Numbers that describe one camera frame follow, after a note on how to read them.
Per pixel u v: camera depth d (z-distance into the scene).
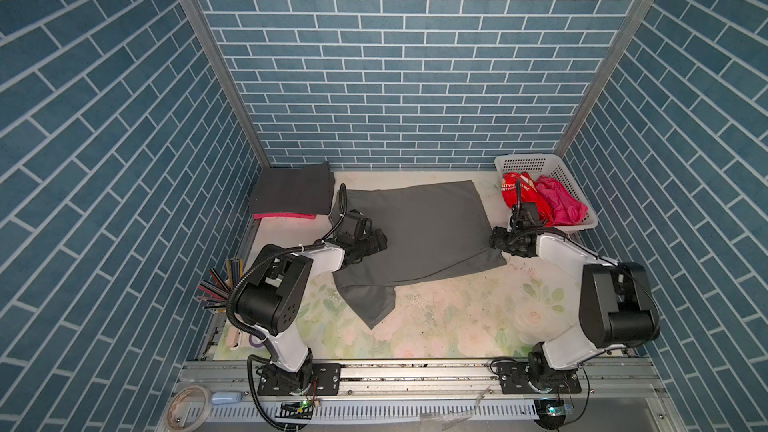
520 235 0.69
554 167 1.13
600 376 0.76
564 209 0.99
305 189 1.16
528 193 0.95
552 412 0.70
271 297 0.47
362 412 0.77
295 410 0.72
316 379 0.73
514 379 0.74
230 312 0.44
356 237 0.77
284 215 1.06
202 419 0.68
